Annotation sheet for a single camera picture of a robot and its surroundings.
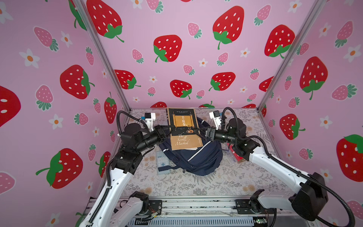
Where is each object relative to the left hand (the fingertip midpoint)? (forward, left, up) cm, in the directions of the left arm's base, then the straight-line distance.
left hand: (175, 127), depth 61 cm
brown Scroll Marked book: (-2, -3, -4) cm, 5 cm away
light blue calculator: (+1, +11, -37) cm, 38 cm away
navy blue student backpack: (-1, -16, -33) cm, 36 cm away
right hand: (+3, -9, -6) cm, 12 cm away
